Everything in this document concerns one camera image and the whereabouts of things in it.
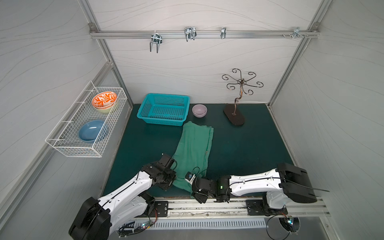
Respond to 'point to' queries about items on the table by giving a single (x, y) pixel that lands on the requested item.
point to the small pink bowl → (199, 110)
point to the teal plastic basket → (165, 109)
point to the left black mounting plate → (162, 209)
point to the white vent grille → (206, 225)
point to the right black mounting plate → (256, 207)
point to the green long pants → (193, 153)
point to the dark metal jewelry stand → (233, 113)
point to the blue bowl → (89, 130)
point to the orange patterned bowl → (103, 99)
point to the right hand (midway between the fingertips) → (194, 187)
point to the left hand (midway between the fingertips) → (177, 179)
